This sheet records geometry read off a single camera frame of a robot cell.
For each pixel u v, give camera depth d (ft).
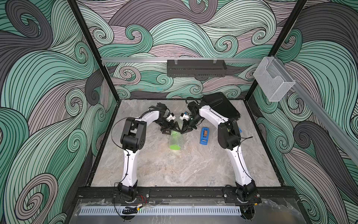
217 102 2.42
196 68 3.18
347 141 1.67
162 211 2.29
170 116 3.09
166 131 3.03
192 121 2.81
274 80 2.69
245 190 2.08
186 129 2.86
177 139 2.88
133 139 1.87
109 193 2.39
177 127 2.93
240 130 3.23
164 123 2.81
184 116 3.09
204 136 3.07
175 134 2.97
